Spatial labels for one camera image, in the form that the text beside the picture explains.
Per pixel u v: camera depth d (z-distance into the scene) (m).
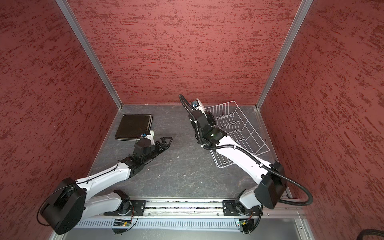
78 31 0.79
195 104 0.64
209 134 0.55
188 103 0.65
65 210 0.40
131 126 1.03
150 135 0.77
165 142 0.75
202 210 0.75
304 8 0.71
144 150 0.65
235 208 0.66
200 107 0.66
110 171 0.54
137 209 0.74
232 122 1.07
